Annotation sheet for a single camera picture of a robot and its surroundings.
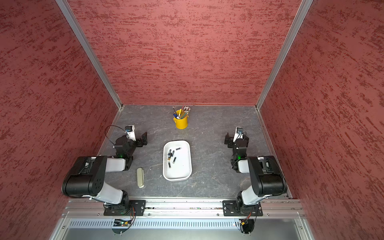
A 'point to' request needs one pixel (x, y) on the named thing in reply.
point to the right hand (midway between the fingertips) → (234, 135)
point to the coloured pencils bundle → (181, 113)
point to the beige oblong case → (140, 177)
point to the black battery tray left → (169, 152)
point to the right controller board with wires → (247, 225)
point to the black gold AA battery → (169, 156)
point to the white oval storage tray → (177, 165)
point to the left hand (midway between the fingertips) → (139, 134)
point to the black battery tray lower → (169, 163)
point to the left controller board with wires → (119, 222)
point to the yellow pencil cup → (181, 124)
